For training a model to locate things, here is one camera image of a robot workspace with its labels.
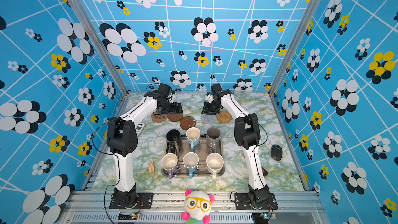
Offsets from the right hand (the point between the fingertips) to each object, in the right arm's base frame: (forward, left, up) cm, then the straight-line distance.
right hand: (205, 113), depth 100 cm
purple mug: (-31, +20, -5) cm, 37 cm away
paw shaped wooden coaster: (0, +32, -6) cm, 33 cm away
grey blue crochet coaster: (0, -2, -6) cm, 7 cm away
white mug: (-30, -5, -5) cm, 31 cm away
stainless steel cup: (-20, -5, +1) cm, 20 cm away
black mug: (-17, +19, -4) cm, 26 cm away
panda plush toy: (-52, +3, +1) cm, 52 cm away
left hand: (-1, +17, +4) cm, 18 cm away
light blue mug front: (-30, +8, -4) cm, 31 cm away
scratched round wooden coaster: (-4, +13, -5) cm, 14 cm away
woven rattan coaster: (+1, -13, -6) cm, 14 cm away
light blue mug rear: (-16, +7, -3) cm, 18 cm away
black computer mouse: (-24, -41, -6) cm, 48 cm away
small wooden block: (-33, +29, -5) cm, 45 cm away
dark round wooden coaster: (+1, +21, -5) cm, 22 cm away
